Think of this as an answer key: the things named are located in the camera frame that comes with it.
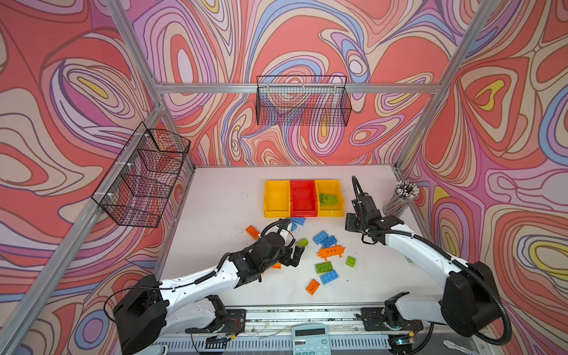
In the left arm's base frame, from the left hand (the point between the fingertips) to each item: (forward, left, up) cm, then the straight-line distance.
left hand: (297, 246), depth 79 cm
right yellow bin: (+31, -17, -4) cm, 36 cm away
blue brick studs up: (+9, -10, -10) cm, 17 cm away
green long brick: (+26, -19, -7) cm, 33 cm away
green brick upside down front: (-4, -11, -10) cm, 15 cm away
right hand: (+10, -24, -2) cm, 26 cm away
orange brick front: (-11, -6, -11) cm, 17 cm away
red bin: (+32, -5, -13) cm, 35 cm away
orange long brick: (-10, +7, +7) cm, 13 cm away
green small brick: (-1, -22, -10) cm, 24 cm away
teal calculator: (-27, -4, -10) cm, 29 cm away
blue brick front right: (-8, -12, -11) cm, 18 cm away
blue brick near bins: (+17, -2, -10) cm, 20 cm away
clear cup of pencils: (+20, -43, +7) cm, 48 cm away
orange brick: (+11, +18, -10) cm, 23 cm away
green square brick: (+26, -15, -7) cm, 31 cm away
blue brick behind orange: (+14, +1, -10) cm, 17 cm away
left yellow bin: (+28, +8, -10) cm, 31 cm away
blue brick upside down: (+7, -14, -10) cm, 18 cm away
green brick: (+6, -4, -10) cm, 12 cm away
